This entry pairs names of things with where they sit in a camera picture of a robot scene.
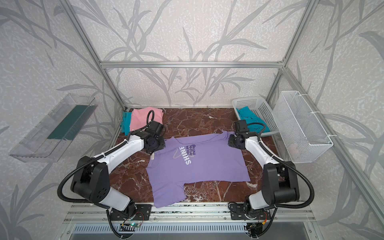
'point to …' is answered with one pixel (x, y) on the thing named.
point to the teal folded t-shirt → (126, 122)
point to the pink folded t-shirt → (139, 117)
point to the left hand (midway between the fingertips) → (164, 141)
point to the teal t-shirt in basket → (247, 114)
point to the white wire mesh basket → (302, 135)
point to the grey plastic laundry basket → (254, 110)
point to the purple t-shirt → (185, 160)
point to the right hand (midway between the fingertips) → (232, 137)
